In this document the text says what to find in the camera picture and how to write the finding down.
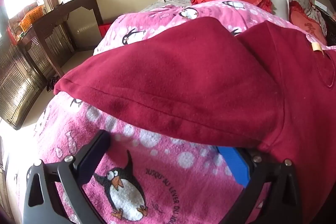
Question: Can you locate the pink penguin blanket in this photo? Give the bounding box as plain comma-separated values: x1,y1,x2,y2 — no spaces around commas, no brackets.
25,0,335,223

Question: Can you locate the right red heart cushion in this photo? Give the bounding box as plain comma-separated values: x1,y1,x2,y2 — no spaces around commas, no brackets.
289,1,327,46

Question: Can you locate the orange plastic basket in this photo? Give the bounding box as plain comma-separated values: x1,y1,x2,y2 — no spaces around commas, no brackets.
19,5,45,32

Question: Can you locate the dark red fleece sweater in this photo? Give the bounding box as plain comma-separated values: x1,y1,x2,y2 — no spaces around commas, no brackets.
54,17,335,223

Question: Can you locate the dark wooden desk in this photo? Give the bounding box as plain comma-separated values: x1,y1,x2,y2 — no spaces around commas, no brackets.
18,0,103,77

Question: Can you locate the white pillow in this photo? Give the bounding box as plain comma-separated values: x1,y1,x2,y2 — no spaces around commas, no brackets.
270,0,289,21

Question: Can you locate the dark carved headboard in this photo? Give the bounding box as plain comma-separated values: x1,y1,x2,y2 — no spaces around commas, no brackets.
316,7,336,46

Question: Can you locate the red box under desk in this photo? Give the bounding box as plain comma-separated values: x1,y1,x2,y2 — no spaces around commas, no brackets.
98,23,112,38

